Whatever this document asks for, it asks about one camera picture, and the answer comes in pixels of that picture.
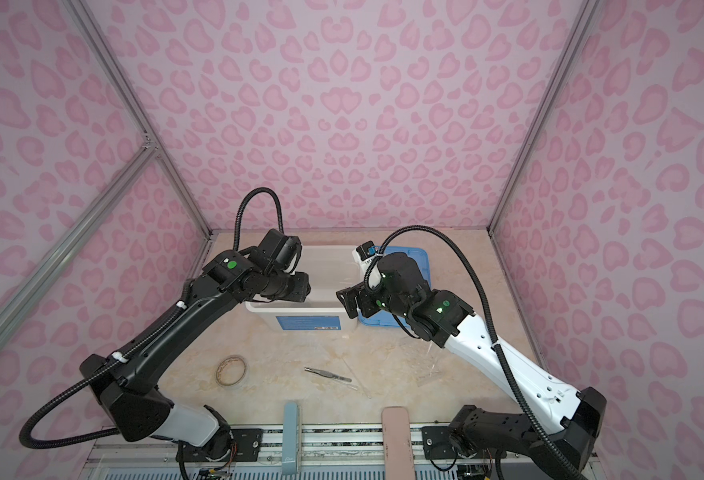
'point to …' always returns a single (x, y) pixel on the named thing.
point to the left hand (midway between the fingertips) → (306, 283)
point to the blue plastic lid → (386, 317)
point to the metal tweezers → (328, 374)
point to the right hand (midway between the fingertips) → (354, 284)
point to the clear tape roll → (230, 370)
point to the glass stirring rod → (356, 378)
